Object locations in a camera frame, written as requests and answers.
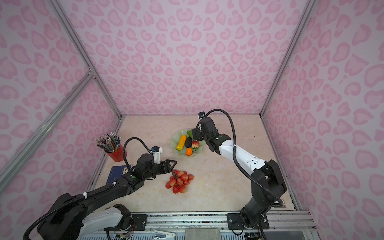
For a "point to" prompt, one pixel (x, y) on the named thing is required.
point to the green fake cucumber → (190, 133)
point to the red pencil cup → (117, 155)
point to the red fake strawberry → (195, 144)
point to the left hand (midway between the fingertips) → (174, 161)
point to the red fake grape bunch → (178, 181)
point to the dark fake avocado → (188, 142)
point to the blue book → (116, 172)
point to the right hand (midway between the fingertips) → (201, 126)
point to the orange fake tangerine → (189, 151)
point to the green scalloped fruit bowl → (174, 141)
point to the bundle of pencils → (109, 142)
